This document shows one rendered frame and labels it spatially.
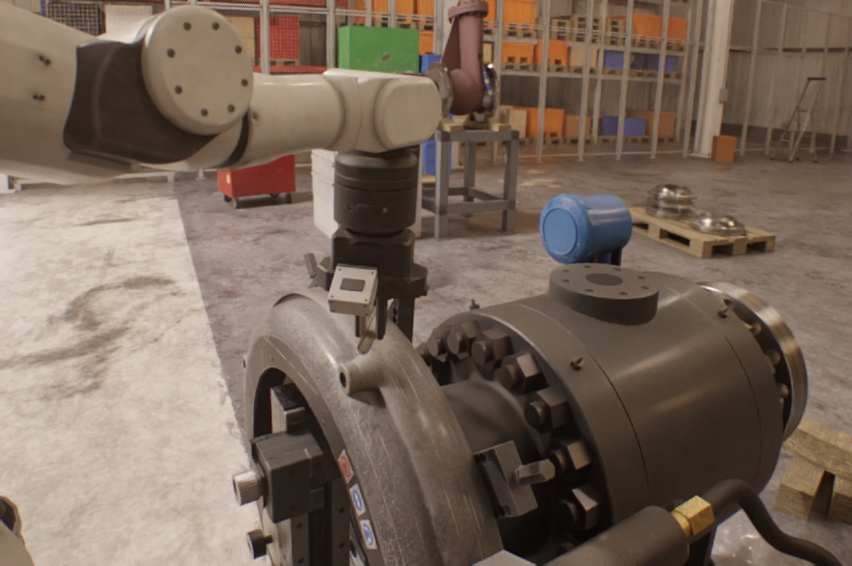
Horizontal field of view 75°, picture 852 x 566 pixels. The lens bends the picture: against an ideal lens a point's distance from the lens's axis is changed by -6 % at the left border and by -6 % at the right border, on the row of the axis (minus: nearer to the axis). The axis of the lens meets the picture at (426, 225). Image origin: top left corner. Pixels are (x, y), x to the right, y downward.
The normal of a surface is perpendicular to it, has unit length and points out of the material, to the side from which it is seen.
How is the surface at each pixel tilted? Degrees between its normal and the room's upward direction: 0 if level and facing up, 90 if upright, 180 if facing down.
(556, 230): 90
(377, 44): 90
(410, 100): 94
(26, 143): 124
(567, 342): 20
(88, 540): 0
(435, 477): 46
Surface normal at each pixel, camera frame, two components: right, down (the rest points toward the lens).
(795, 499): -0.69, 0.15
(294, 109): 0.91, -0.12
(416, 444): 0.34, -0.61
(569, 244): -0.85, 0.11
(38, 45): 0.81, -0.38
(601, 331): 0.20, -0.84
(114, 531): 0.02, -0.97
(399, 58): 0.43, 0.22
